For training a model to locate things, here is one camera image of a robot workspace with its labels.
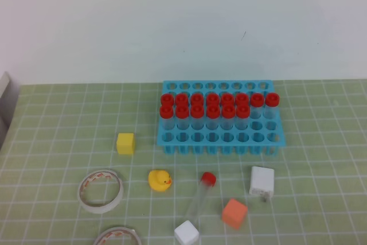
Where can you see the yellow rubber duck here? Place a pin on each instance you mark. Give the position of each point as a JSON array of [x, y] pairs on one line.
[[159, 180]]

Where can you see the grey box at left edge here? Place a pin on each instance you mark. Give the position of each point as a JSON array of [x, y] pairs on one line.
[[9, 97]]

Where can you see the yellow foam cube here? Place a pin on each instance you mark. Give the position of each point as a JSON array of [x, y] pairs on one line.
[[125, 143]]

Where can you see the red-capped tube in rack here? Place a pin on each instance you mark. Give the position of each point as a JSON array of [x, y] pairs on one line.
[[167, 116], [242, 115], [181, 99], [228, 113], [167, 100], [227, 99], [196, 99], [213, 114], [182, 115], [271, 105], [256, 103], [212, 99], [197, 114], [241, 99]]

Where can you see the red-capped clear tube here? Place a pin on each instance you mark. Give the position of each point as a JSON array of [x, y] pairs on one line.
[[207, 182]]

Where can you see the green grid cloth mat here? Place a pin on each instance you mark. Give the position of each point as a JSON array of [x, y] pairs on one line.
[[61, 133]]

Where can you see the orange foam cube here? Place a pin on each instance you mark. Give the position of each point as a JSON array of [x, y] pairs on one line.
[[234, 213]]

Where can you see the white foam cube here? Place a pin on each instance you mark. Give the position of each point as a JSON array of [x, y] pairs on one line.
[[186, 233]]

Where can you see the white tape roll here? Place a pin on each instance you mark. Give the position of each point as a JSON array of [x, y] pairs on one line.
[[118, 232], [100, 192]]

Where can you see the white power adapter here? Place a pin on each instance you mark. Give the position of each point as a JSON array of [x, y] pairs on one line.
[[262, 182]]

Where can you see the blue test tube rack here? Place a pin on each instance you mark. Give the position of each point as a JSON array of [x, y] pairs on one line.
[[261, 135]]

